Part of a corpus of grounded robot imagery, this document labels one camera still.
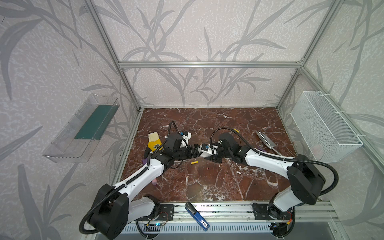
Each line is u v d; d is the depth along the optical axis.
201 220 0.68
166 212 0.72
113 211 0.39
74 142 0.63
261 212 0.74
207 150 0.71
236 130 1.06
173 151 0.63
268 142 0.98
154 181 0.80
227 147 0.66
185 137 0.76
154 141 0.97
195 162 0.91
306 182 0.44
